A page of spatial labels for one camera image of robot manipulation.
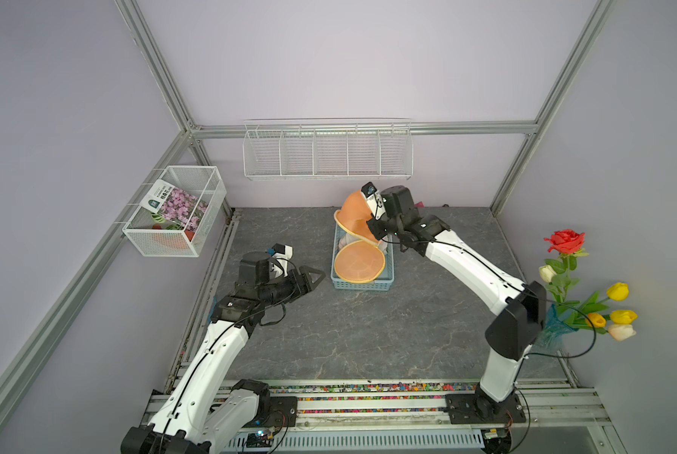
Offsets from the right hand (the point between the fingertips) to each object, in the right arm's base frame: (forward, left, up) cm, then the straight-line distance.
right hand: (374, 210), depth 83 cm
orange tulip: (-36, -44, +4) cm, 56 cm away
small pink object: (+30, -24, -28) cm, 48 cm away
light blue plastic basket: (-12, -4, -21) cm, 24 cm away
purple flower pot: (-6, +54, +7) cm, 55 cm away
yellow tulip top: (-29, -53, +3) cm, 61 cm away
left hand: (-21, +15, -5) cm, 26 cm away
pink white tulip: (-37, -49, +2) cm, 62 cm away
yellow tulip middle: (-35, -50, +3) cm, 61 cm away
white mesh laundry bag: (+6, +9, -22) cm, 24 cm away
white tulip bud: (-23, -41, +1) cm, 46 cm away
